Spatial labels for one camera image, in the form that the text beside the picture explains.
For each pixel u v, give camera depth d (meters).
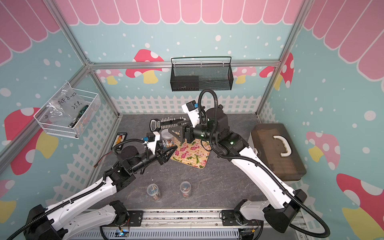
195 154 0.97
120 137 1.05
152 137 0.57
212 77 0.94
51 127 0.65
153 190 0.76
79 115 0.73
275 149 0.84
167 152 0.63
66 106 0.71
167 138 0.61
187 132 0.51
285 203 0.38
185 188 0.79
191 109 0.51
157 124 1.12
